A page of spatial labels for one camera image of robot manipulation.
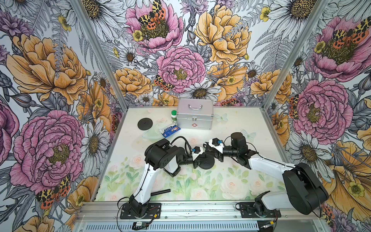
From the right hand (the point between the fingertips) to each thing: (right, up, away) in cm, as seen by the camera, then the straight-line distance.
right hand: (207, 152), depth 83 cm
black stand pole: (-26, -21, -3) cm, 33 cm away
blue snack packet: (-24, +11, +20) cm, 33 cm away
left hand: (+1, -6, +8) cm, 10 cm away
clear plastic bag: (-35, +8, +23) cm, 43 cm away
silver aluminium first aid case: (-6, +23, +21) cm, 32 cm away
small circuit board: (-35, -34, -11) cm, 50 cm away
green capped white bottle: (-21, +21, +21) cm, 36 cm away
